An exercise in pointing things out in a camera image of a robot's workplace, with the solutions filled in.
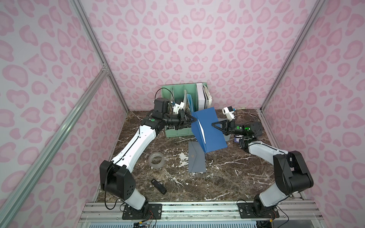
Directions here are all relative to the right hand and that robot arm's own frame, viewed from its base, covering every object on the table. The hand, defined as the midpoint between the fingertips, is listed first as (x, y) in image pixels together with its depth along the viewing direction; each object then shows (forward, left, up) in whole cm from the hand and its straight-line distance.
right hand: (212, 128), depth 70 cm
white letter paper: (-1, +5, -1) cm, 5 cm away
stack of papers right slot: (+30, 0, -5) cm, 31 cm away
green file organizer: (+35, +15, -7) cm, 39 cm away
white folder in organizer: (+29, +5, -5) cm, 30 cm away
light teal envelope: (-2, -8, -5) cm, 9 cm away
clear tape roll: (-1, +35, -28) cm, 44 cm away
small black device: (-20, +29, -29) cm, 45 cm away
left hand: (+4, +8, +2) cm, 9 cm away
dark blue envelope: (-4, +1, -3) cm, 5 cm away
